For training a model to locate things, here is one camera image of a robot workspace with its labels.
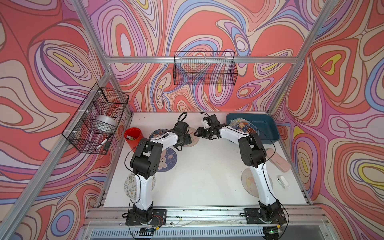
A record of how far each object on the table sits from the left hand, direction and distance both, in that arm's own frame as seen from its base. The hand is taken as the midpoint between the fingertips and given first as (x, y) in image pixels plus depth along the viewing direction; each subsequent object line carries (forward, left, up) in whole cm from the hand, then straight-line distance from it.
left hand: (187, 141), depth 102 cm
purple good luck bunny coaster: (-13, +12, -1) cm, 18 cm away
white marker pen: (-17, +40, +24) cm, 50 cm away
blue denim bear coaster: (+13, -42, +3) cm, 44 cm away
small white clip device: (-28, -55, +1) cm, 62 cm away
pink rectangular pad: (-16, -60, -1) cm, 62 cm away
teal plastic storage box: (+17, -57, +2) cm, 60 cm away
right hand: (+4, -7, 0) cm, 8 cm away
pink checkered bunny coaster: (+3, -5, -1) cm, 6 cm away
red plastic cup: (0, +35, +7) cm, 36 cm away
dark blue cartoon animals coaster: (+8, +22, -1) cm, 23 cm away
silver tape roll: (-12, +38, +32) cm, 51 cm away
